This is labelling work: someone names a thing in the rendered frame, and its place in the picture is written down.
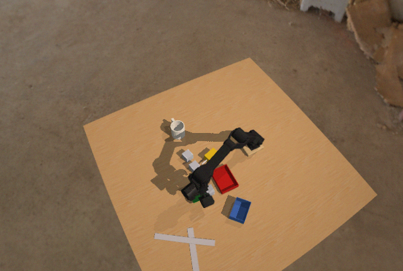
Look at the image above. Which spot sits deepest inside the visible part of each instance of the grey flat bar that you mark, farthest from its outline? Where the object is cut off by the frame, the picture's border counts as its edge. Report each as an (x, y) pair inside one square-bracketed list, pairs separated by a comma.
[(197, 241), (194, 259)]

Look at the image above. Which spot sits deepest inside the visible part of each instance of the red tray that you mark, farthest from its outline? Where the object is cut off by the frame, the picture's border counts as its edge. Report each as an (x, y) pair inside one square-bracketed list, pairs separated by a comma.
[(224, 179)]

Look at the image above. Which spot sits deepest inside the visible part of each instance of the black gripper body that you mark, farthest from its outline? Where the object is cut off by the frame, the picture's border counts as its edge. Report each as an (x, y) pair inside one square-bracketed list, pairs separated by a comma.
[(207, 199)]

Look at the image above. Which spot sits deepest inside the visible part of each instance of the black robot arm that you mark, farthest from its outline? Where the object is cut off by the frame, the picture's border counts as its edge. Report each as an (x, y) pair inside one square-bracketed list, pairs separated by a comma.
[(204, 172)]

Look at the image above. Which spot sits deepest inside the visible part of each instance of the blue open-top tray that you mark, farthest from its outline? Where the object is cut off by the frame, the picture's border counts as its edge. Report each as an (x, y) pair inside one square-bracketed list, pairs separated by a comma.
[(240, 210)]

